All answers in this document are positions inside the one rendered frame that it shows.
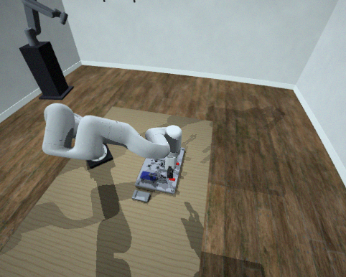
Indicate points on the blue plate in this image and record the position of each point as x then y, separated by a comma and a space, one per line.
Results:
145, 175

